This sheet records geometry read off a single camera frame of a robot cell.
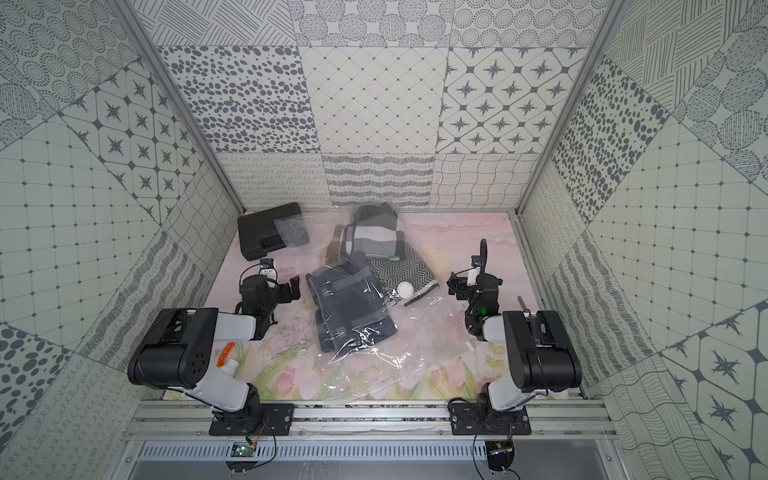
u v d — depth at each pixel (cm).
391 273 96
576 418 77
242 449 72
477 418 73
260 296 73
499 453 72
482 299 73
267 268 83
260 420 72
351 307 92
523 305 95
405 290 91
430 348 87
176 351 46
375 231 110
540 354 46
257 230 105
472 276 83
